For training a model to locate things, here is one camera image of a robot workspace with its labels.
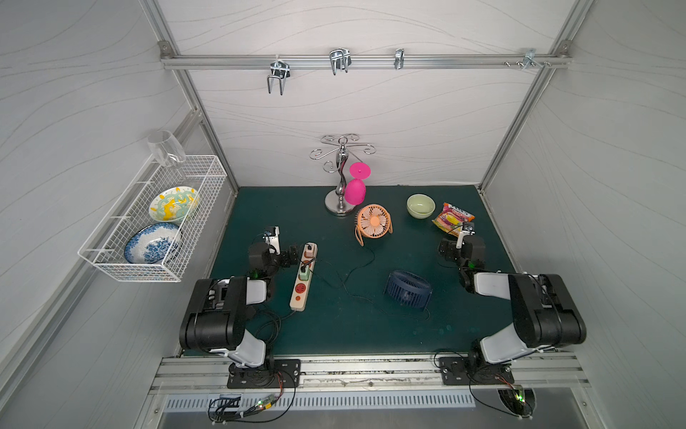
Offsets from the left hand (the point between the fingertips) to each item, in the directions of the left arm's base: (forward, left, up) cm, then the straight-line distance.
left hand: (285, 243), depth 94 cm
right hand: (+3, -64, 0) cm, 64 cm away
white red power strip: (-17, -7, -4) cm, 19 cm away
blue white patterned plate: (-18, +23, +26) cm, 39 cm away
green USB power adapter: (-12, -9, 0) cm, 15 cm away
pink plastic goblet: (+16, -25, +11) cm, 32 cm away
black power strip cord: (-25, -2, -4) cm, 26 cm away
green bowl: (+23, -53, -4) cm, 58 cm away
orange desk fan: (+9, -32, +2) cm, 33 cm away
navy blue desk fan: (-18, -41, +5) cm, 45 cm away
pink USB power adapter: (-3, -9, -1) cm, 10 cm away
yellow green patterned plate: (-6, +24, +27) cm, 36 cm away
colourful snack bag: (+14, -64, -3) cm, 65 cm away
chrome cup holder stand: (+25, -17, -7) cm, 31 cm away
